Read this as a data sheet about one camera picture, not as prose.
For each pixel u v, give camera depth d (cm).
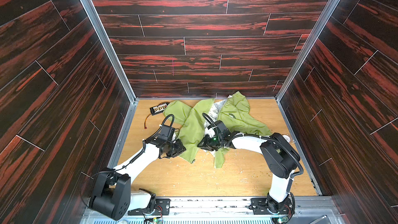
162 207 74
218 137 75
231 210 74
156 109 111
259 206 73
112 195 41
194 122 101
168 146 72
